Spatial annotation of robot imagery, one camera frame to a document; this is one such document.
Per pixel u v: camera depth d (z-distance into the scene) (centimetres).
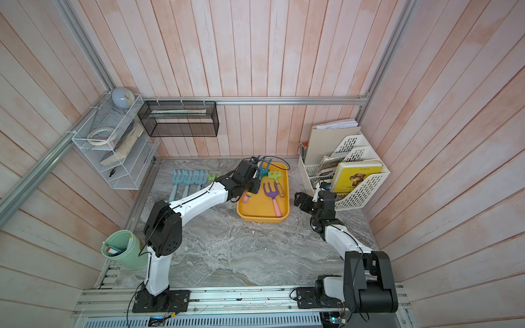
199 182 108
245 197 86
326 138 93
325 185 79
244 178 70
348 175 84
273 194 103
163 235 50
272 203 100
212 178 110
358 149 89
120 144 77
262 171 74
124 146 80
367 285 42
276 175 111
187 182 108
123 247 80
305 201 80
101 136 75
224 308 73
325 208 68
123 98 82
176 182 107
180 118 103
